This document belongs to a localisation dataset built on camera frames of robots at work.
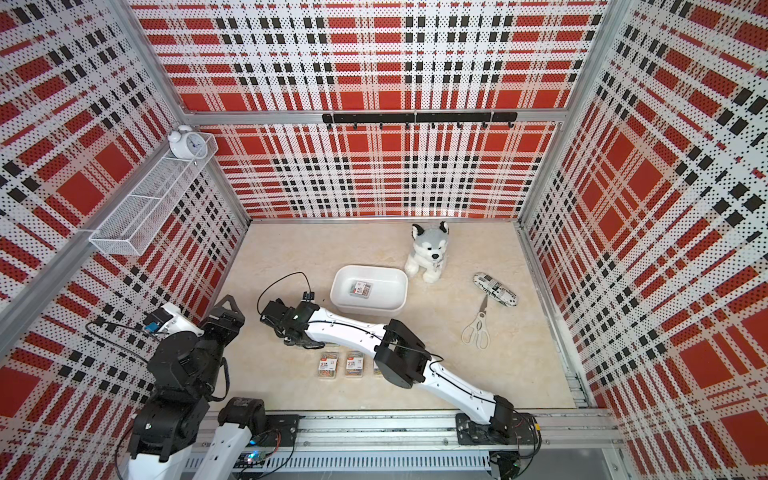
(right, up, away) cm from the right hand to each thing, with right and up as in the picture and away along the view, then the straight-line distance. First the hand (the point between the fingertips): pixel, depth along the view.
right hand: (307, 335), depth 88 cm
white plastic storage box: (+24, +10, +9) cm, 28 cm away
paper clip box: (+15, -7, -5) cm, 18 cm away
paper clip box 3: (+15, +12, +10) cm, 22 cm away
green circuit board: (-7, -24, -19) cm, 31 cm away
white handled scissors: (+52, +1, +3) cm, 52 cm away
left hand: (-10, +13, -21) cm, 26 cm away
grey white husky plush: (+37, +24, +3) cm, 44 cm away
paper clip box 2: (+8, -6, -6) cm, 12 cm away
